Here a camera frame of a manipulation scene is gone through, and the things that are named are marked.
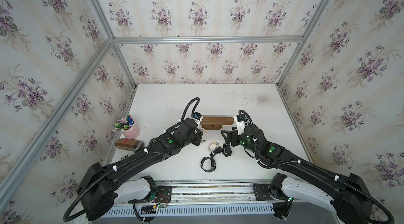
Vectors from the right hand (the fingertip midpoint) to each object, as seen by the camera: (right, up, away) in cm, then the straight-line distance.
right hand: (229, 131), depth 78 cm
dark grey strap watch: (-5, -13, +7) cm, 15 cm away
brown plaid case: (-55, -9, +8) cm, 56 cm away
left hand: (-14, -1, +2) cm, 14 cm away
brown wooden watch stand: (-6, +2, +12) cm, 13 cm away
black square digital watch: (0, -12, +6) cm, 13 cm away
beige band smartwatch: (-8, -11, +11) cm, 18 cm away
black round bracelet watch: (-8, -17, 0) cm, 19 cm away
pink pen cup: (-53, -3, +8) cm, 54 cm away
